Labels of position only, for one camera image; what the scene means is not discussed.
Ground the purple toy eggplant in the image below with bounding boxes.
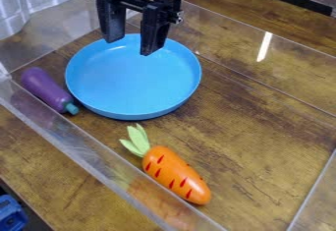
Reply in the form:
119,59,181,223
21,67,78,115

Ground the blue object at corner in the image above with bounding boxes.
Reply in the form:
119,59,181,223
0,195,27,231

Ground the clear acrylic enclosure wall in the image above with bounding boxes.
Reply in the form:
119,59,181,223
0,0,336,231

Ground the blue round tray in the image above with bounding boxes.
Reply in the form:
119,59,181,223
63,33,202,121

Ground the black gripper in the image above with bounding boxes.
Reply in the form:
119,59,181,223
95,0,182,56

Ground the orange toy carrot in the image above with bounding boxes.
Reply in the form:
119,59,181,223
119,124,210,205

